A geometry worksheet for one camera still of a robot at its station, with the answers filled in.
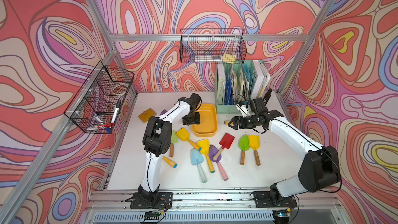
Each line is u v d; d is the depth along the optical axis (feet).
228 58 2.97
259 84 3.21
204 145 2.98
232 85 3.14
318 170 1.38
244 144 3.04
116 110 2.26
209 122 3.39
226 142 3.08
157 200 2.36
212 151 2.93
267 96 3.87
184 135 3.16
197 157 2.83
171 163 2.71
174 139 3.14
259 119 2.03
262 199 2.41
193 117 2.75
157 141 1.81
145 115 3.43
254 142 3.05
